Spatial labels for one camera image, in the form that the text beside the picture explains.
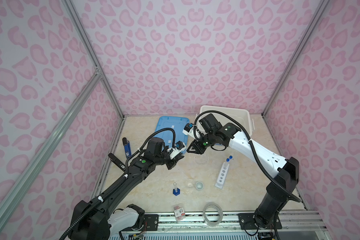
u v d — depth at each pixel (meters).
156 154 0.63
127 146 1.01
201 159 0.97
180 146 0.65
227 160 0.78
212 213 0.77
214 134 0.58
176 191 0.82
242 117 1.03
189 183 0.86
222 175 0.84
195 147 0.65
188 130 0.68
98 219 0.38
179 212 0.75
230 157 0.79
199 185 0.84
